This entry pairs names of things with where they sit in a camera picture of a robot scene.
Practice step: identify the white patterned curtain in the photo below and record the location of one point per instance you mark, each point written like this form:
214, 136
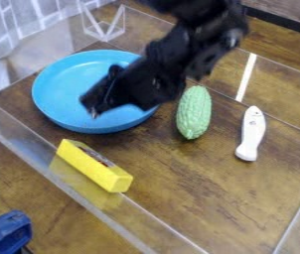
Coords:
25, 17

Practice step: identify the green bitter gourd toy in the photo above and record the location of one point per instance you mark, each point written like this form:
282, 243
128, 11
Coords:
194, 112

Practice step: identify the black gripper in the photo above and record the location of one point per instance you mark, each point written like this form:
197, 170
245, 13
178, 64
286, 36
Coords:
151, 81

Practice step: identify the blue clamp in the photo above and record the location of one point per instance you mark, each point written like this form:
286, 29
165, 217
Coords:
15, 231

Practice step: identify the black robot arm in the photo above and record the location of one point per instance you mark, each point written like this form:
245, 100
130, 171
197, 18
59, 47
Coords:
209, 30

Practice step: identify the clear acrylic enclosure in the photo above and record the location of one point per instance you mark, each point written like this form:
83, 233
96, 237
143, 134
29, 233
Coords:
198, 201

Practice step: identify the blue round tray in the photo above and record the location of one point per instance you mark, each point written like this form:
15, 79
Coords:
61, 83

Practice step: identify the yellow butter brick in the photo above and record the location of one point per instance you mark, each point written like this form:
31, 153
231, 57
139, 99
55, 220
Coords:
92, 165

